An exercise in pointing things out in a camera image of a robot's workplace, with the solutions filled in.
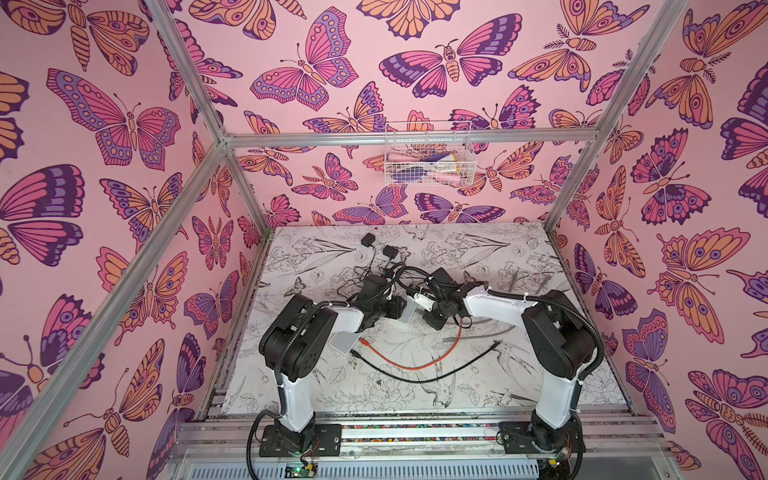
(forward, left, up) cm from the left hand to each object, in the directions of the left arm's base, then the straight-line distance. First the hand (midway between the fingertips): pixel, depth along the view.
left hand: (407, 301), depth 96 cm
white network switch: (-4, 0, -1) cm, 4 cm away
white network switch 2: (-14, +19, 0) cm, 24 cm away
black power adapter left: (+28, +14, -2) cm, 32 cm away
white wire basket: (+29, -7, +32) cm, 43 cm away
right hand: (-2, -7, -1) cm, 7 cm away
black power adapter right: (+23, +6, -2) cm, 24 cm away
